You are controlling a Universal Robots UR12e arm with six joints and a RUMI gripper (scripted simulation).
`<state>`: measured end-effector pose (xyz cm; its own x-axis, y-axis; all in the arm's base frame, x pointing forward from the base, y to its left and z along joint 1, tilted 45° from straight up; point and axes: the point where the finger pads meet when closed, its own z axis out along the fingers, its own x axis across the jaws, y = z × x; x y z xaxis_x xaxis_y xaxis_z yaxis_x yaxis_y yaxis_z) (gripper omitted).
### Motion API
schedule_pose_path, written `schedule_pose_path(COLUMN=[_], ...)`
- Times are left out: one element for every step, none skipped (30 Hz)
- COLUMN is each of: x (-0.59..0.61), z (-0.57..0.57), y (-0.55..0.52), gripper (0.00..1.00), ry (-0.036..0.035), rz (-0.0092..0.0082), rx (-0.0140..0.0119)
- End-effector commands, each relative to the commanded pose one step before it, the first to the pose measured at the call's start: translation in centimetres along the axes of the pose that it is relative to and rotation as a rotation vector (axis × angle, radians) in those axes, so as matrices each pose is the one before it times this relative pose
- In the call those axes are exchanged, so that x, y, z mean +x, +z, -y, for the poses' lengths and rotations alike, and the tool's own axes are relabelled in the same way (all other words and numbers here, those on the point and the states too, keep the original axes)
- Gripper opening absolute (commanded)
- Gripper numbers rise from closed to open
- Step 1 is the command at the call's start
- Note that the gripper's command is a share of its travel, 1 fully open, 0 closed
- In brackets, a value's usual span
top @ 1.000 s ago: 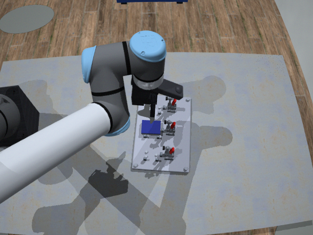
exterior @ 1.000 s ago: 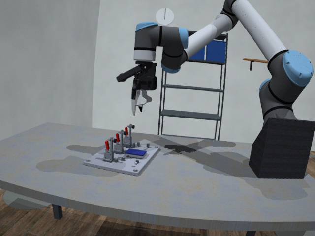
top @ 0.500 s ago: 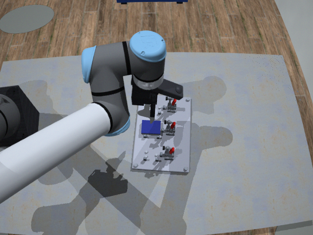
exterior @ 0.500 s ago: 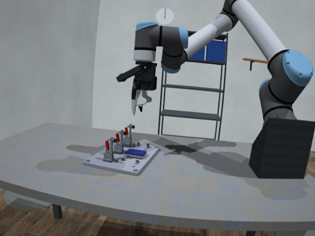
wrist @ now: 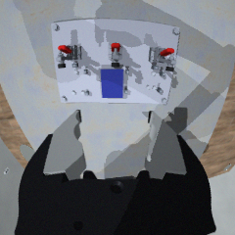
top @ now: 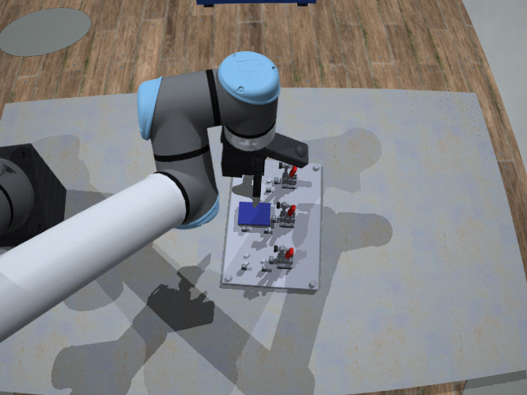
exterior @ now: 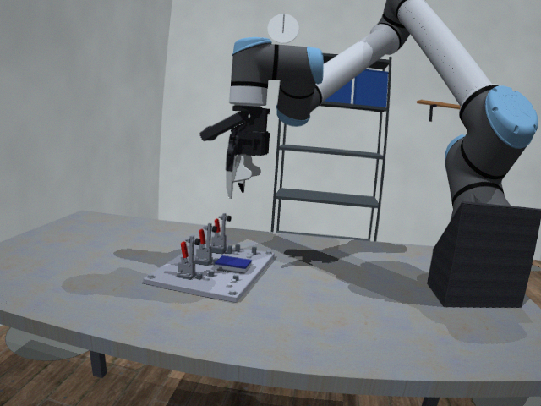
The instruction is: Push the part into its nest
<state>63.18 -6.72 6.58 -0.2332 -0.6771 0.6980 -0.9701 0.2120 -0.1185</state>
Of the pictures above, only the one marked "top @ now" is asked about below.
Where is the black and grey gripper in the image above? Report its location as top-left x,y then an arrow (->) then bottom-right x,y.
221,125 -> 267,207

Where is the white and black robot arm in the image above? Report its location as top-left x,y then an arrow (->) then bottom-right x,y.
0,51 -> 309,343

